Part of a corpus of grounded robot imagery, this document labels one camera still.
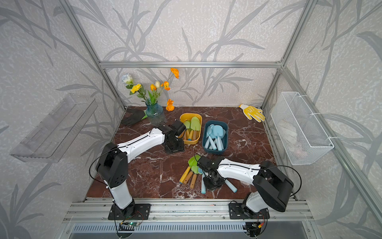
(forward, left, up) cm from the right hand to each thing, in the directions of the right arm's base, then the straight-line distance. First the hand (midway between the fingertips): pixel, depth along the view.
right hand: (209, 187), depth 82 cm
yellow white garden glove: (+57, -38, -1) cm, 68 cm away
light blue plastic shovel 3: (+33, 0, +3) cm, 33 cm away
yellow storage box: (+43, +10, +5) cm, 44 cm away
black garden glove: (+53, +59, +1) cm, 79 cm away
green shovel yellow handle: (+15, +10, +1) cm, 18 cm away
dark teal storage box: (+31, -5, +4) cm, 32 cm away
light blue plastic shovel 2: (+34, -7, +5) cm, 35 cm away
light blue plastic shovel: (-1, +4, +3) cm, 5 cm away
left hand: (+18, +16, +8) cm, 26 cm away
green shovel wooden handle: (+9, +8, +1) cm, 12 cm away
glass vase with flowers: (+46, +36, +14) cm, 60 cm away
